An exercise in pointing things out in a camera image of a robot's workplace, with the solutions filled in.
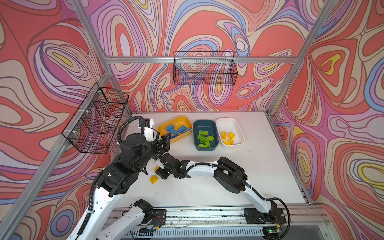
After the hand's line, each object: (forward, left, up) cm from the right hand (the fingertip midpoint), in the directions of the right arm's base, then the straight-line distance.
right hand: (160, 171), depth 90 cm
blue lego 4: (+27, -18, +7) cm, 33 cm away
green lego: (+27, -28, +2) cm, 40 cm away
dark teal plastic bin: (+32, -31, +4) cm, 45 cm away
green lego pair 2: (+21, -32, +3) cm, 39 cm away
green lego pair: (+21, -27, +3) cm, 34 cm away
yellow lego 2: (+18, -47, +3) cm, 50 cm away
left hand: (+1, -9, +37) cm, 38 cm away
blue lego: (+31, -4, +4) cm, 32 cm away
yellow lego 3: (+17, -44, +4) cm, 47 cm away
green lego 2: (+15, -26, +4) cm, 31 cm away
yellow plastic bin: (+34, -10, +2) cm, 35 cm away
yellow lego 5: (-6, +2, +3) cm, 7 cm away
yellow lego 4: (-1, +1, +7) cm, 7 cm away
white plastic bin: (+27, -47, +3) cm, 54 cm away
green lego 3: (+17, -31, +2) cm, 36 cm away
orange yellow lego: (+24, -43, +2) cm, 49 cm away
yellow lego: (+24, -48, +3) cm, 54 cm away
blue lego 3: (+28, -8, +2) cm, 29 cm away
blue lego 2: (+31, -13, +3) cm, 34 cm away
